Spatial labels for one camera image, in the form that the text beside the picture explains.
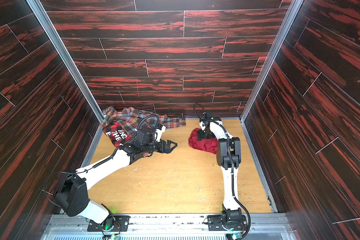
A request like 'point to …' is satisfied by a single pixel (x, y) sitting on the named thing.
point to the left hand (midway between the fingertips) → (173, 144)
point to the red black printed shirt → (116, 134)
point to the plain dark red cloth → (208, 144)
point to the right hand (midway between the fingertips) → (207, 137)
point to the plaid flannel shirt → (138, 118)
